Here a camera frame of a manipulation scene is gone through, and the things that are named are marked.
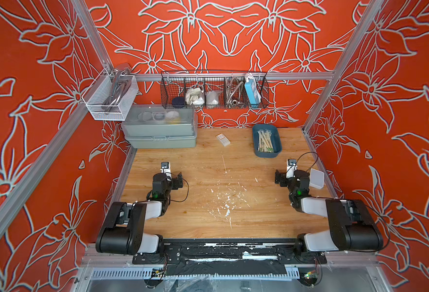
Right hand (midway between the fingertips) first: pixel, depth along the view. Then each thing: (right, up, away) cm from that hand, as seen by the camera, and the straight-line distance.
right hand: (283, 168), depth 92 cm
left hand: (-59, -2, +1) cm, 59 cm away
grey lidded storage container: (-71, +23, +10) cm, 75 cm away
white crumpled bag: (-48, +39, +2) cm, 62 cm away
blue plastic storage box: (+3, +16, +19) cm, 25 cm away
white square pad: (+19, -6, +3) cm, 20 cm away
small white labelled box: (-30, +15, +19) cm, 38 cm away
